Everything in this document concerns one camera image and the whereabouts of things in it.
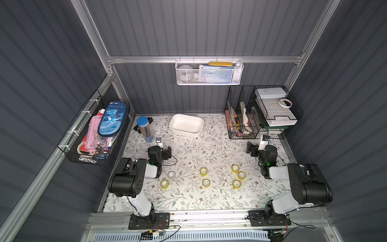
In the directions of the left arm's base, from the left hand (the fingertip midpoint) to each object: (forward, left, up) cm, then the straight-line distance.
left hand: (162, 146), depth 96 cm
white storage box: (+22, -15, -4) cm, 27 cm away
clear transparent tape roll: (-17, -7, -5) cm, 19 cm away
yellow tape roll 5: (-18, -49, -4) cm, 52 cm away
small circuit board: (-46, +1, -7) cm, 47 cm away
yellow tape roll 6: (-23, -45, -5) cm, 51 cm away
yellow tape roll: (-22, -4, -4) cm, 23 cm away
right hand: (0, -62, +4) cm, 62 cm away
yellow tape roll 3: (-22, -28, -5) cm, 36 cm away
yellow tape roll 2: (-15, -27, -5) cm, 31 cm away
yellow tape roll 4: (-13, -46, -4) cm, 48 cm away
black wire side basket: (-17, +29, +30) cm, 45 cm away
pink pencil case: (-14, +24, +26) cm, 38 cm away
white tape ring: (+20, -81, +16) cm, 85 cm away
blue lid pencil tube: (+7, +9, +15) cm, 19 cm away
